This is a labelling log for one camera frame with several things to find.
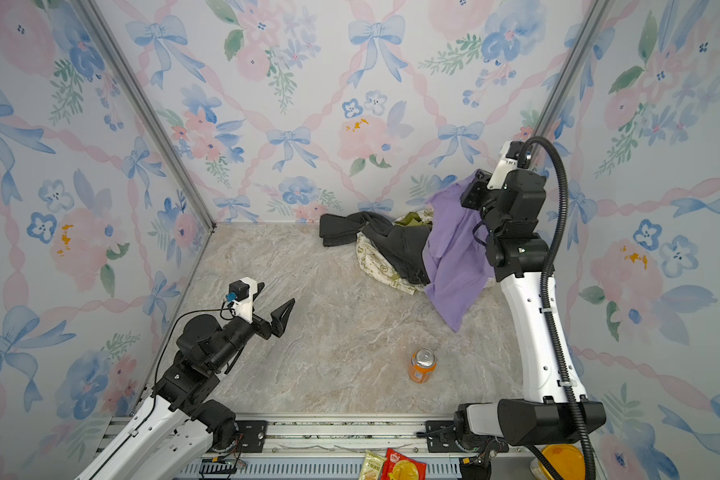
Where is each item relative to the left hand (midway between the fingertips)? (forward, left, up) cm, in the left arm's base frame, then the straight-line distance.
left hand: (276, 290), depth 70 cm
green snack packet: (-32, -22, -25) cm, 46 cm away
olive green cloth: (+47, -39, -21) cm, 65 cm away
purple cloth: (+9, -43, +2) cm, 44 cm away
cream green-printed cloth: (+26, -24, -22) cm, 42 cm away
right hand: (+18, -45, +22) cm, 53 cm away
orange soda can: (-11, -35, -16) cm, 40 cm away
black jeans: (+28, -33, -17) cm, 47 cm away
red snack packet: (-32, -28, -25) cm, 49 cm away
